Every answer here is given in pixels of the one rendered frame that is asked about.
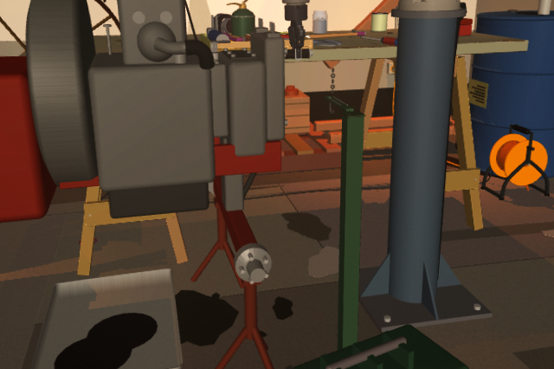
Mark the grey drip tray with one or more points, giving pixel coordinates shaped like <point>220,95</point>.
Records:
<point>112,295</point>

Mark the grey flywheel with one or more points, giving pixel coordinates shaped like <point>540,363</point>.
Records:
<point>56,83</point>

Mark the red box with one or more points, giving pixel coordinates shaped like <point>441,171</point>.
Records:
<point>465,27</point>

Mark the grey bolt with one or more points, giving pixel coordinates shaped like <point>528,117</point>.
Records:
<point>108,37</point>

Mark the grey shaft flange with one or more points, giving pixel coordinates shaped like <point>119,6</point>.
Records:
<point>253,263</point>

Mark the yellow wooden trestle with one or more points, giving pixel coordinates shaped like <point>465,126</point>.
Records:
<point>465,135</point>

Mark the grey engine body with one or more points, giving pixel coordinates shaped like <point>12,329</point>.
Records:
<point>151,118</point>

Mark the green oil can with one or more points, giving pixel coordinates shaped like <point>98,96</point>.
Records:
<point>241,20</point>

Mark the green steel post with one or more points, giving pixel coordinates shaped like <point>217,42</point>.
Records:
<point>350,213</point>

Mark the black round device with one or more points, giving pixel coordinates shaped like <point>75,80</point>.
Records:
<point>223,22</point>

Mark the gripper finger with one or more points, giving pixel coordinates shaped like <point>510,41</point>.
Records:
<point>301,35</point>
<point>292,35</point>

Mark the yellow tray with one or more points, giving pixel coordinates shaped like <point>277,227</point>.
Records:
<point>236,45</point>

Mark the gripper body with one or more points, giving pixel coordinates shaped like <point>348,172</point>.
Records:
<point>295,12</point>

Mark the brown wooden wagon wheel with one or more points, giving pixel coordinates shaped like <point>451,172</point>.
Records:
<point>97,5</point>

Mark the red engine stand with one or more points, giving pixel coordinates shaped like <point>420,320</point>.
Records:
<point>242,230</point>

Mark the blue drum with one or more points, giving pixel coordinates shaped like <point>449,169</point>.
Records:
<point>510,66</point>

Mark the green toolbox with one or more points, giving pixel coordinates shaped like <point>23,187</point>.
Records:
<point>389,351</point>

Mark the orange slanted beam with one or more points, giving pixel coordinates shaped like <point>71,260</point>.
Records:
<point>381,1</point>

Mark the yellow pencil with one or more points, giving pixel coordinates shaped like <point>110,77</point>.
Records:
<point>333,34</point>

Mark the red fuel tank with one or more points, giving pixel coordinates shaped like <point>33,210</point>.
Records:
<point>17,144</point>

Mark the wooden crate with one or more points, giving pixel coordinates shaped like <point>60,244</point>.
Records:
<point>298,109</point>

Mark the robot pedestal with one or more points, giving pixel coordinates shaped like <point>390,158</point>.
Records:
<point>422,148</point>

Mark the yellow wooden sawhorse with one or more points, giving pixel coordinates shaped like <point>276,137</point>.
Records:
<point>88,230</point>

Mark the wooden pallet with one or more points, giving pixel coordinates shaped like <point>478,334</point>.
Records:
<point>303,144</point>

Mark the pale green tin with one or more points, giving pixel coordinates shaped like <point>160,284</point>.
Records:
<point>379,22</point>

